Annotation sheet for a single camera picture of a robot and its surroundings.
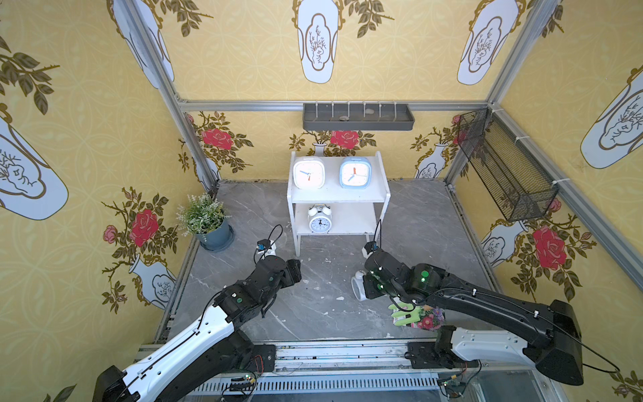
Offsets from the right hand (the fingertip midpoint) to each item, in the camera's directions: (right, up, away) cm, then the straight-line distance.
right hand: (363, 285), depth 76 cm
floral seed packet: (+23, -13, +6) cm, 27 cm away
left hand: (-21, +6, +3) cm, 22 cm away
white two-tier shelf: (-7, +27, -4) cm, 28 cm away
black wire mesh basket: (+52, +34, +9) cm, 63 cm away
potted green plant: (-52, +21, +8) cm, 56 cm away
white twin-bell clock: (-13, +20, +3) cm, 25 cm away
